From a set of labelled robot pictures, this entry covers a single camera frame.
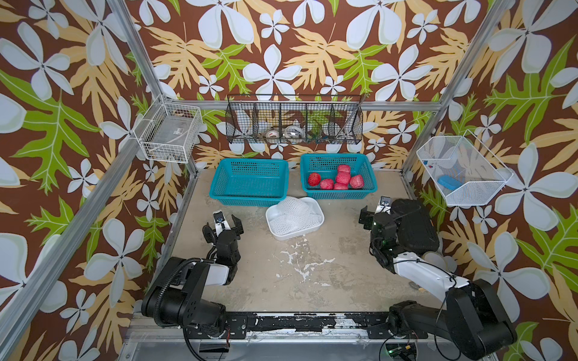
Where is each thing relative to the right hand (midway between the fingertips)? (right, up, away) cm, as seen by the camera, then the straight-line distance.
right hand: (377, 207), depth 87 cm
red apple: (-22, +13, +24) cm, 35 cm away
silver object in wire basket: (-32, +32, +10) cm, 46 cm away
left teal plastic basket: (-54, +11, +29) cm, 62 cm away
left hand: (-62, -4, +2) cm, 62 cm away
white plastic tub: (-24, 0, +12) cm, 27 cm away
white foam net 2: (-39, -8, +4) cm, 40 cm away
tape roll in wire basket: (-42, +31, +9) cm, 53 cm away
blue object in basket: (+24, +10, -6) cm, 27 cm away
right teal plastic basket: (-14, +20, +32) cm, 41 cm away
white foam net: (-33, -2, +4) cm, 33 cm away
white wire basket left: (-82, +30, 0) cm, 87 cm away
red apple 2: (-16, +10, +20) cm, 28 cm away
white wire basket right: (+30, +14, -4) cm, 34 cm away
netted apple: (-8, +13, +21) cm, 26 cm away
